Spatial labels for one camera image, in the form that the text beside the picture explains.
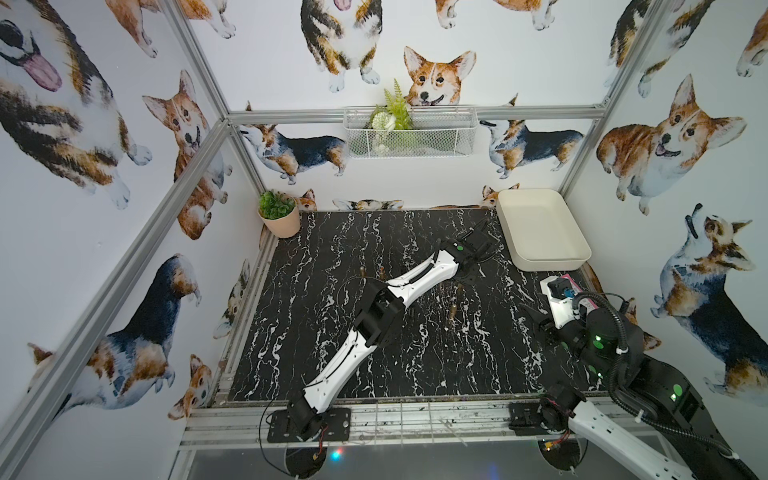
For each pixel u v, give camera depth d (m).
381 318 0.60
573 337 0.53
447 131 0.93
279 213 1.03
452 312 0.90
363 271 1.02
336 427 0.73
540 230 1.08
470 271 0.82
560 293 0.53
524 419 0.73
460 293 0.98
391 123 0.82
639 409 0.43
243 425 0.75
